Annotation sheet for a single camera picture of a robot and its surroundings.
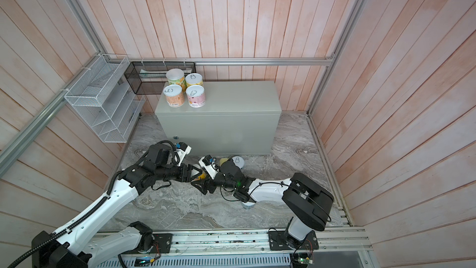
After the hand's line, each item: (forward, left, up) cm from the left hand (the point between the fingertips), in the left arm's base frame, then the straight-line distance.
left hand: (196, 175), depth 75 cm
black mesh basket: (+43, +25, +18) cm, 53 cm away
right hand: (+1, 0, -3) cm, 4 cm away
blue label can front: (-8, -22, -12) cm, 26 cm away
